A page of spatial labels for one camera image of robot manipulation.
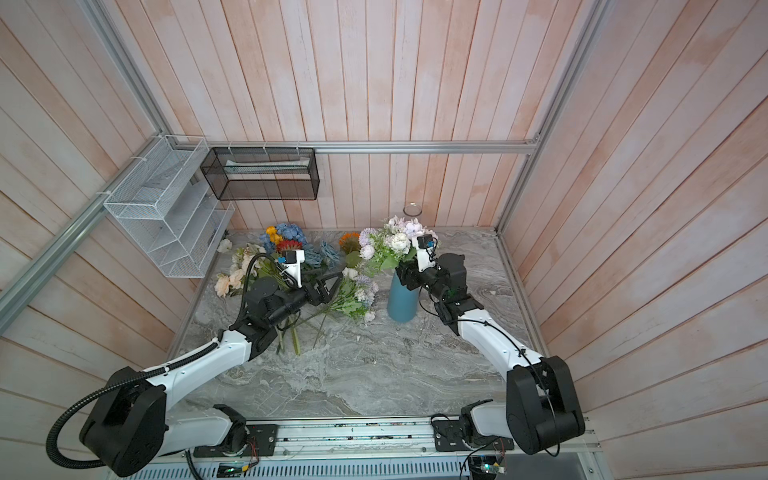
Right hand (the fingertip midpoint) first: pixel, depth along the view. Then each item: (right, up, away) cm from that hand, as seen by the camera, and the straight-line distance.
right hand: (403, 256), depth 83 cm
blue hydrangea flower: (-38, +9, +21) cm, 45 cm away
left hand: (-19, -6, -5) cm, 20 cm away
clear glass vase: (+5, +17, +22) cm, 28 cm away
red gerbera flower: (-38, +4, +15) cm, 41 cm away
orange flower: (-18, +6, +28) cm, 33 cm away
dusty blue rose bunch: (-27, +2, +18) cm, 32 cm away
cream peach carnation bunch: (-55, -9, +16) cm, 58 cm away
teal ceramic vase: (0, -13, +5) cm, 14 cm away
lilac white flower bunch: (-3, +3, -10) cm, 11 cm away
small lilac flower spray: (-14, -12, +9) cm, 21 cm away
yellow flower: (-44, +7, +21) cm, 49 cm away
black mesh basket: (-42, +26, +7) cm, 50 cm away
